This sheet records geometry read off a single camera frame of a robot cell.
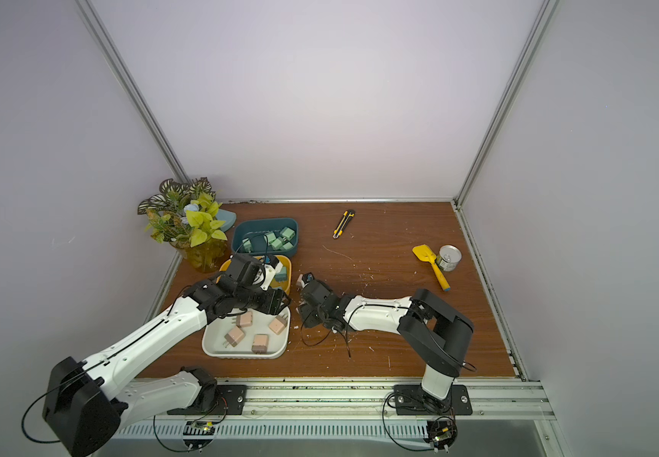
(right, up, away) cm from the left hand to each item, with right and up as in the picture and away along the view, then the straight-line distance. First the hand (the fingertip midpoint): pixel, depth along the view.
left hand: (287, 298), depth 79 cm
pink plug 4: (-4, -9, +5) cm, 11 cm away
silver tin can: (+53, +10, +18) cm, 57 cm away
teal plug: (-1, +7, -3) cm, 8 cm away
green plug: (-11, +16, +27) cm, 33 cm away
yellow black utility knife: (+17, +22, +34) cm, 44 cm away
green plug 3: (-4, +13, +24) cm, 28 cm away
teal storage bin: (-14, +16, +29) cm, 36 cm away
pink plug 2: (-14, -9, +6) cm, 18 cm away
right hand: (+5, -4, +8) cm, 10 cm away
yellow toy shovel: (+47, +10, +23) cm, 53 cm away
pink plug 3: (-8, -14, +2) cm, 16 cm away
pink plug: (-17, -13, +4) cm, 21 cm away
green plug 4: (-20, +14, +24) cm, 34 cm away
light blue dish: (-32, +25, +36) cm, 54 cm away
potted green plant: (-30, +24, +3) cm, 38 cm away
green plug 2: (-8, +14, +24) cm, 29 cm away
